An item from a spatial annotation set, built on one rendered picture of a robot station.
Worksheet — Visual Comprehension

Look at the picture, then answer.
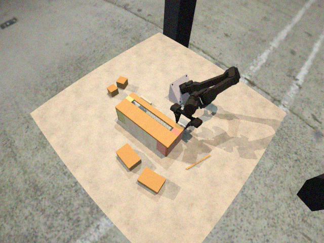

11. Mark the orange cube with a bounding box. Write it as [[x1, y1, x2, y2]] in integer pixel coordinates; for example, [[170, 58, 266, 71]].
[[116, 76, 128, 89], [107, 84, 119, 97]]

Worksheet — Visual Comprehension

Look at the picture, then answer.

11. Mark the orange rectangular block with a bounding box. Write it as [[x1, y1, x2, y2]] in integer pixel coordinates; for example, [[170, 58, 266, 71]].
[[116, 143, 142, 171], [137, 167, 166, 194]]

